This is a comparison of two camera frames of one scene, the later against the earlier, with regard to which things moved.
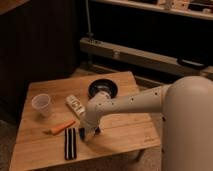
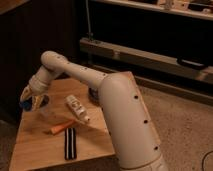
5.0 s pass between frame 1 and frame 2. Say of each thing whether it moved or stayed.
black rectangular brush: stayed
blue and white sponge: moved
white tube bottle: stayed
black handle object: stayed
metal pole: stayed
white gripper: moved
